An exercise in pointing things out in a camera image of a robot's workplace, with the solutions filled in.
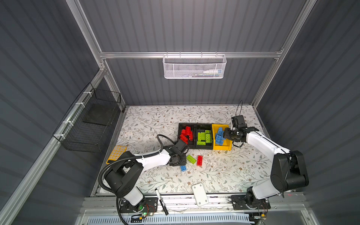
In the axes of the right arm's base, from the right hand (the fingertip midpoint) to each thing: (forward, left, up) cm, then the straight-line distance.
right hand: (228, 134), depth 91 cm
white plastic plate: (-34, +20, -8) cm, 41 cm away
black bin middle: (+11, +16, -8) cm, 21 cm away
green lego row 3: (-2, +18, -8) cm, 19 cm away
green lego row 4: (-14, +25, -9) cm, 30 cm away
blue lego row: (-19, +30, -10) cm, 37 cm away
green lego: (+7, +12, -7) cm, 16 cm away
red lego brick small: (+2, +25, -6) cm, 26 cm away
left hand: (-17, +29, -8) cm, 34 cm away
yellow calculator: (-9, +74, -8) cm, 75 cm away
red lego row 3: (-15, +19, -9) cm, 26 cm away
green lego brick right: (+2, +19, -6) cm, 20 cm away
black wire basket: (-7, +80, +19) cm, 83 cm away
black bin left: (+11, +32, -7) cm, 34 cm away
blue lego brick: (-1, +6, -6) cm, 9 cm away
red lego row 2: (0, +29, -6) cm, 30 cm away
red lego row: (+6, +27, -5) cm, 28 cm away
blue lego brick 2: (+5, +4, -5) cm, 8 cm away
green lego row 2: (+2, +13, -8) cm, 15 cm away
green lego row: (+4, +16, -9) cm, 19 cm away
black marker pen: (-38, +41, -8) cm, 57 cm away
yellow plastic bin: (-3, -1, -8) cm, 9 cm away
